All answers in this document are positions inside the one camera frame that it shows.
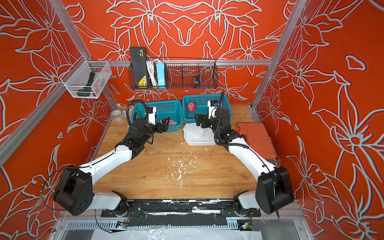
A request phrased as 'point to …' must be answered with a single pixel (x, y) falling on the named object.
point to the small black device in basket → (197, 80)
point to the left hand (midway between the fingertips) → (163, 115)
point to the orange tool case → (258, 139)
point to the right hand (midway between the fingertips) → (198, 113)
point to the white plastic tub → (199, 143)
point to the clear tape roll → (117, 115)
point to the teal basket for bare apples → (201, 102)
